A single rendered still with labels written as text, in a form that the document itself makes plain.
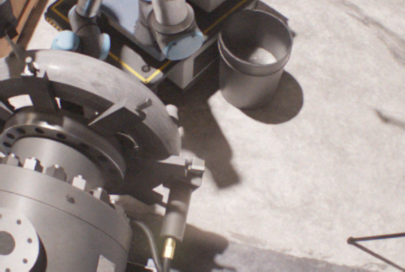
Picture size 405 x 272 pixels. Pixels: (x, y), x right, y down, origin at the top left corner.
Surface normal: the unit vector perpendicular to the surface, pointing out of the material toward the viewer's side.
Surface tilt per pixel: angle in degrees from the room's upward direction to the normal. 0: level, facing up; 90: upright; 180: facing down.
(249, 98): 93
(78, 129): 26
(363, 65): 0
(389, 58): 0
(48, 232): 22
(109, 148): 56
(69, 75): 34
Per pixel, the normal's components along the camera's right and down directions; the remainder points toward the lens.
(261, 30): -0.31, 0.77
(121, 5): 0.05, -0.52
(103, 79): 0.48, -0.40
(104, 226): 0.82, -0.17
